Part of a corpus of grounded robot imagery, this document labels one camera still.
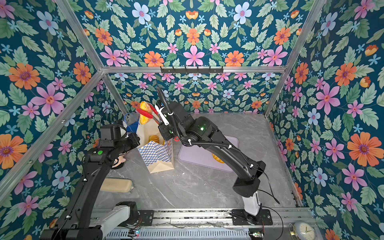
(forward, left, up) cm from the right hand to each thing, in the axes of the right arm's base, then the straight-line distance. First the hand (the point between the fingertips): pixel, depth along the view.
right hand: (163, 122), depth 63 cm
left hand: (+3, +14, -11) cm, 18 cm away
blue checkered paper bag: (-2, +8, -22) cm, 24 cm away
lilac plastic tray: (+4, -16, -39) cm, 42 cm away
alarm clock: (-35, -62, -35) cm, 79 cm away
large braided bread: (+17, +17, -35) cm, 43 cm away
